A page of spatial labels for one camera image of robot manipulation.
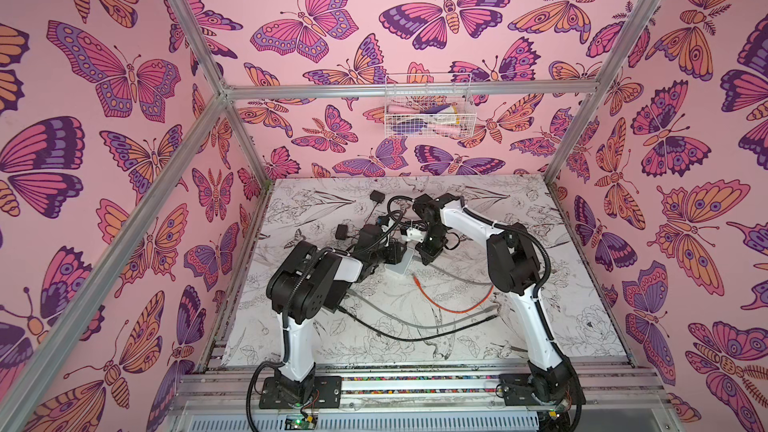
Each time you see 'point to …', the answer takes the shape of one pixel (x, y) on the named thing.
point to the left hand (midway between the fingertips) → (407, 246)
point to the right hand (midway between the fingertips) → (424, 256)
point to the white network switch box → (402, 265)
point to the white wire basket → (429, 106)
